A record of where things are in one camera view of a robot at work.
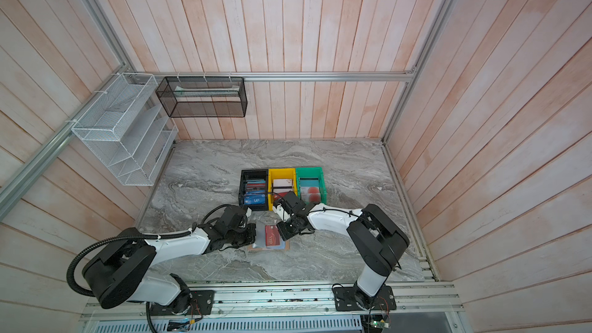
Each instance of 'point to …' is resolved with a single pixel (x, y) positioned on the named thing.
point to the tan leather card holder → (260, 244)
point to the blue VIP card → (254, 199)
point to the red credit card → (272, 236)
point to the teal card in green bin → (309, 183)
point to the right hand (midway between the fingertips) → (281, 231)
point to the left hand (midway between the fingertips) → (261, 239)
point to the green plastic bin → (316, 172)
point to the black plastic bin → (261, 174)
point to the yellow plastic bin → (284, 173)
